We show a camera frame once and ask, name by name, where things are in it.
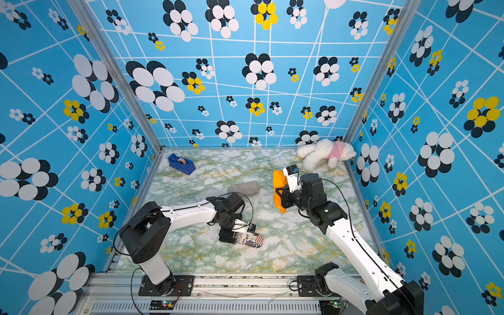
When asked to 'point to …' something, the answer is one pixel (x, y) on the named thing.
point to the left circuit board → (162, 305)
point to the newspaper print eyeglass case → (250, 239)
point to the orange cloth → (279, 182)
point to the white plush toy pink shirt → (325, 149)
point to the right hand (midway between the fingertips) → (281, 188)
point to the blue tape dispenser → (181, 165)
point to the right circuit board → (331, 307)
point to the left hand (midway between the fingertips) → (239, 228)
